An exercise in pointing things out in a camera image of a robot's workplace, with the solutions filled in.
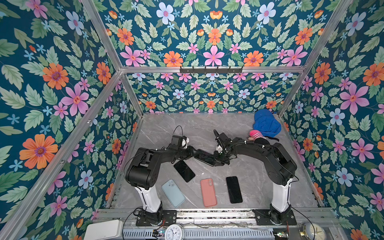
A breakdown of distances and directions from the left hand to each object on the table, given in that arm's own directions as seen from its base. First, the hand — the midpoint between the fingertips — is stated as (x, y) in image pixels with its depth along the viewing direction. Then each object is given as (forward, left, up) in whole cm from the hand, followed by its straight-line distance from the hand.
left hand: (199, 150), depth 93 cm
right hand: (-8, -7, -3) cm, 11 cm away
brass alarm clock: (-45, -47, +1) cm, 65 cm away
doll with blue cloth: (+21, -51, -3) cm, 55 cm away
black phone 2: (-24, -18, -4) cm, 30 cm away
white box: (-39, +45, 0) cm, 60 cm away
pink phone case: (-24, -4, -5) cm, 25 cm away
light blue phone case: (-23, +16, -6) cm, 28 cm away
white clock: (-41, +13, 0) cm, 44 cm away
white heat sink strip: (-43, -1, -5) cm, 43 cm away
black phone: (-10, +10, -6) cm, 16 cm away
